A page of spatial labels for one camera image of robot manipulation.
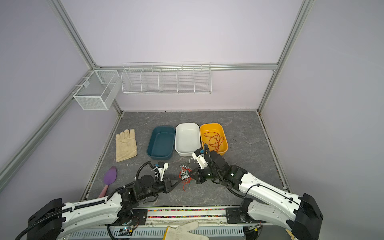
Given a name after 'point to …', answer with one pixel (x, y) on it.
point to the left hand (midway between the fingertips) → (181, 183)
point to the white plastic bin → (187, 138)
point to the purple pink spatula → (110, 176)
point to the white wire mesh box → (99, 91)
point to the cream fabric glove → (126, 145)
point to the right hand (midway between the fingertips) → (189, 175)
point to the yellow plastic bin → (214, 127)
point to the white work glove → (181, 232)
